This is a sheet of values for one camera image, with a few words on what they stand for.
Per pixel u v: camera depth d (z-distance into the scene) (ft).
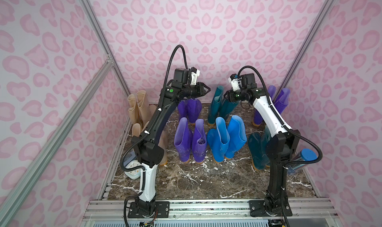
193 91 2.26
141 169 1.82
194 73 2.35
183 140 2.27
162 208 2.41
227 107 3.02
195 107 2.98
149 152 1.76
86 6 2.36
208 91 2.49
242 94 2.46
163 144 2.52
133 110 2.67
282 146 1.76
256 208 2.41
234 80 2.59
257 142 3.02
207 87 2.50
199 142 2.26
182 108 3.02
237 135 2.50
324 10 2.41
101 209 2.47
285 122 1.83
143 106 2.75
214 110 3.02
